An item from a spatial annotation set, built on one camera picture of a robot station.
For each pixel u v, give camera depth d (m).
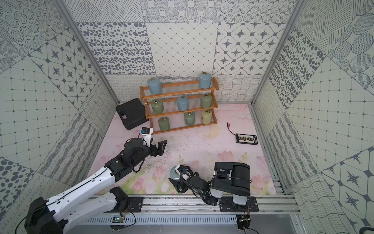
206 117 1.01
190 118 1.02
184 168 0.69
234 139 1.00
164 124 0.98
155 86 0.82
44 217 0.39
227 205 0.73
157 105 0.90
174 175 0.76
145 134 0.66
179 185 0.70
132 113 1.10
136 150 0.60
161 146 0.72
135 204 0.73
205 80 0.85
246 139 0.98
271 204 0.76
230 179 0.51
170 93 0.88
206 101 0.94
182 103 0.92
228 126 1.07
